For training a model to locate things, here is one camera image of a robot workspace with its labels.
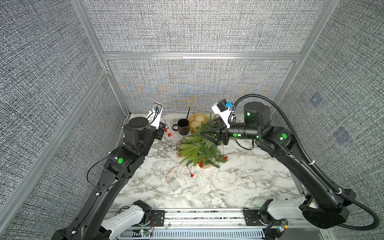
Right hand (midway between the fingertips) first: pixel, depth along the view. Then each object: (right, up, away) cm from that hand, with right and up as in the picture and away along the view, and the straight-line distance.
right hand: (206, 124), depth 55 cm
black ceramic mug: (-12, -1, +47) cm, 48 cm away
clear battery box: (-16, -33, +29) cm, 47 cm away
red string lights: (-1, -18, +16) cm, 24 cm away
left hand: (-19, +5, +6) cm, 20 cm away
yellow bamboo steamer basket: (-2, +5, +54) cm, 55 cm away
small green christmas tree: (-2, -12, +16) cm, 20 cm away
